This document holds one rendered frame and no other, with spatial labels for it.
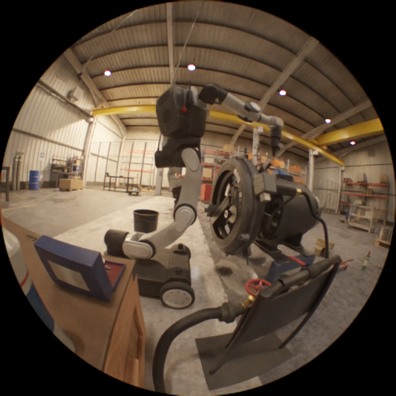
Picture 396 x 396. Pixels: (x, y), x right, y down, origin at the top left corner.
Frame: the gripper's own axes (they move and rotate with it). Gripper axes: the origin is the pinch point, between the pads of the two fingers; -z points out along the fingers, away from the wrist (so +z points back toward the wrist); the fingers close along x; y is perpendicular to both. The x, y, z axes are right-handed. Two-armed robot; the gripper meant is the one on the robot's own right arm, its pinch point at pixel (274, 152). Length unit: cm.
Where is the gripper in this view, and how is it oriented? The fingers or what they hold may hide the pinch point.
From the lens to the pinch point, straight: 106.0
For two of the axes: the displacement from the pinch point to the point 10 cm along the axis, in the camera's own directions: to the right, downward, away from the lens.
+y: -6.1, -2.0, 7.7
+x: 7.8, 0.0, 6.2
